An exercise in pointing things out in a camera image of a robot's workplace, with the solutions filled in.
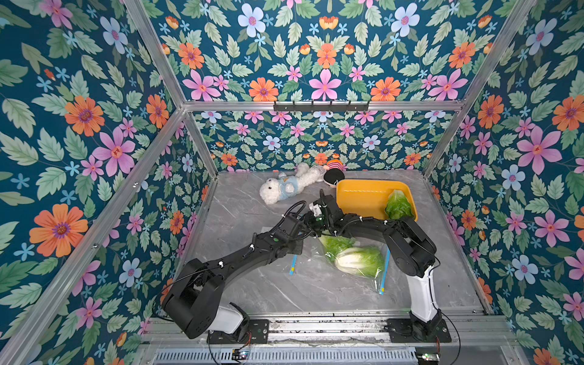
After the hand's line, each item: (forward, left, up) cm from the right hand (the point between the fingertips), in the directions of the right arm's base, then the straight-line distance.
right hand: (300, 220), depth 92 cm
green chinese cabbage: (+7, -41, +1) cm, 41 cm away
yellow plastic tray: (+22, -35, -11) cm, 43 cm away
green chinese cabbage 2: (-11, -13, 0) cm, 17 cm away
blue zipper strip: (-17, +2, -5) cm, 18 cm away
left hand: (-8, -1, -2) cm, 9 cm away
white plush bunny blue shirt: (+15, +14, +1) cm, 21 cm away
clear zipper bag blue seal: (-23, -29, -5) cm, 37 cm away
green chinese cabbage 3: (-16, -25, -1) cm, 30 cm away
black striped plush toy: (+30, -15, -1) cm, 34 cm away
